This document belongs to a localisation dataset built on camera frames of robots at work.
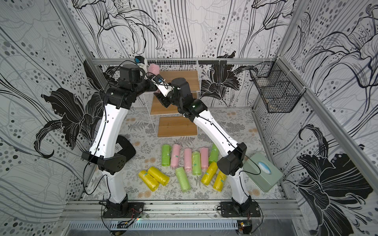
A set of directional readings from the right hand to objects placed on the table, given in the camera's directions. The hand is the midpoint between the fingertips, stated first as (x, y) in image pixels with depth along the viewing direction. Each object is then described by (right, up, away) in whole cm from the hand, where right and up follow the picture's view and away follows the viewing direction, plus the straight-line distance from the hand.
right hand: (162, 87), depth 71 cm
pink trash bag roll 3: (+22, -39, +18) cm, 49 cm away
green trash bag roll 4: (+10, -50, +10) cm, 52 cm away
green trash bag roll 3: (+28, -37, +18) cm, 50 cm away
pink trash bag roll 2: (+12, -40, +16) cm, 45 cm away
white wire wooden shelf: (-2, -18, +39) cm, 43 cm away
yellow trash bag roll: (-10, -50, +9) cm, 51 cm away
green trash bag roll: (-2, -38, +17) cm, 42 cm away
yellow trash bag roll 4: (+30, -49, +8) cm, 58 cm away
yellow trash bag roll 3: (+25, -46, +11) cm, 54 cm away
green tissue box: (+52, -44, +7) cm, 69 cm away
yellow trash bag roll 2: (-4, -48, +12) cm, 49 cm away
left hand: (-4, +3, 0) cm, 6 cm away
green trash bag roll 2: (+17, -42, +14) cm, 47 cm away
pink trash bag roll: (+4, -38, +17) cm, 42 cm away
